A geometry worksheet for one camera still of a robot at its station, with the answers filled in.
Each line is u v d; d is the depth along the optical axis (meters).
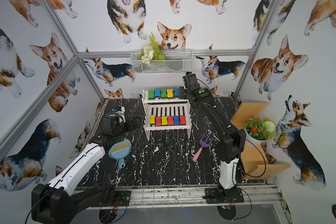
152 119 0.90
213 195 0.74
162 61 0.84
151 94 0.84
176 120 0.90
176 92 0.84
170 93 0.84
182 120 0.91
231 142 0.47
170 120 0.90
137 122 0.73
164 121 0.90
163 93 0.84
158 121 0.88
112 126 0.61
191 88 0.63
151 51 0.78
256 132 0.75
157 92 0.84
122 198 0.74
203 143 0.95
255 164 0.80
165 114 0.95
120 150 0.89
